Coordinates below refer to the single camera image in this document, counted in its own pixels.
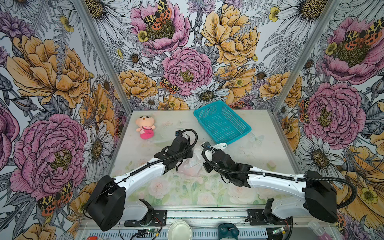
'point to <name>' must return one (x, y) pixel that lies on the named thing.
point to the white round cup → (179, 230)
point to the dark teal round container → (228, 231)
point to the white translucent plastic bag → (194, 166)
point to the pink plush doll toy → (146, 123)
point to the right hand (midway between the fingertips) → (203, 157)
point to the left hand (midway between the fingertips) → (189, 152)
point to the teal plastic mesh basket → (222, 122)
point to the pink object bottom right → (324, 236)
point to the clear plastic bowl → (163, 137)
